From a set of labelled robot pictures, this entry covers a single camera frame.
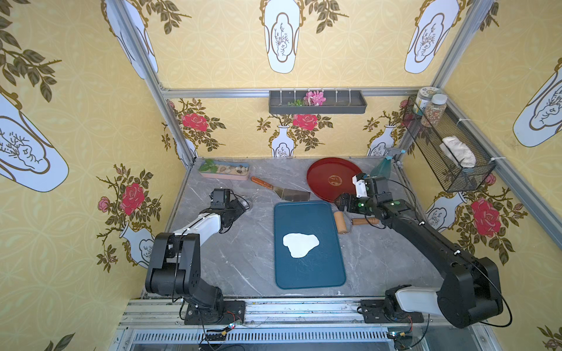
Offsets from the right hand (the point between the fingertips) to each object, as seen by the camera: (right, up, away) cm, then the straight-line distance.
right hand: (349, 198), depth 86 cm
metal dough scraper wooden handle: (-23, 0, +20) cm, 31 cm away
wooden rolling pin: (-1, -11, +7) cm, 13 cm away
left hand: (-49, -5, +9) cm, 50 cm away
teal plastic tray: (-11, -26, -3) cm, 28 cm away
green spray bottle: (+21, +12, +18) cm, 31 cm away
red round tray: (-3, +8, +27) cm, 28 cm away
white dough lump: (-19, -19, +4) cm, 28 cm away
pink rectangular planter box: (-65, +13, +27) cm, 71 cm away
